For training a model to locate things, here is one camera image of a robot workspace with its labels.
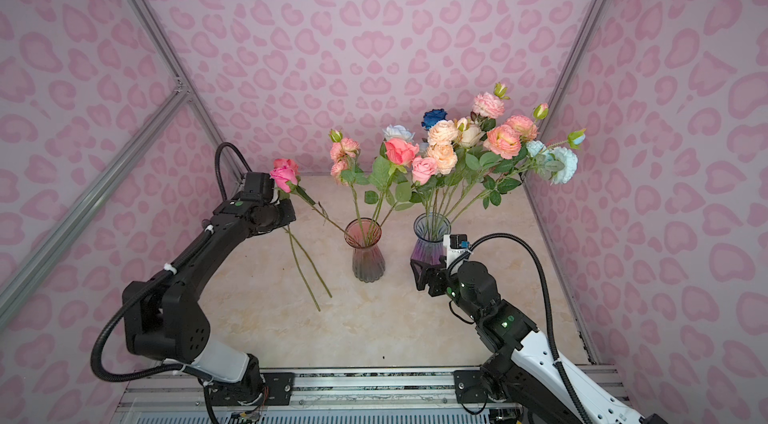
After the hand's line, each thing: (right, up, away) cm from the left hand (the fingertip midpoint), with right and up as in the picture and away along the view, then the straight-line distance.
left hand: (290, 208), depth 87 cm
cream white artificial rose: (+3, -17, +9) cm, 20 cm away
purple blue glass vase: (+40, -12, -4) cm, 42 cm away
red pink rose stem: (+30, +7, -18) cm, 35 cm away
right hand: (+38, -12, -14) cm, 42 cm away
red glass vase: (+22, -7, -5) cm, 24 cm away
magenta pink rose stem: (+11, +3, -20) cm, 23 cm away
